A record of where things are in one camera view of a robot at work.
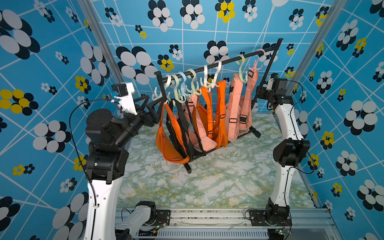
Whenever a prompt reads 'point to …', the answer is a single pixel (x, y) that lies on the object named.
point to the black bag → (183, 130)
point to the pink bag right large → (234, 107)
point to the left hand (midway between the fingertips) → (157, 96)
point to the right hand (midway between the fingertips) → (265, 89)
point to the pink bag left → (195, 135)
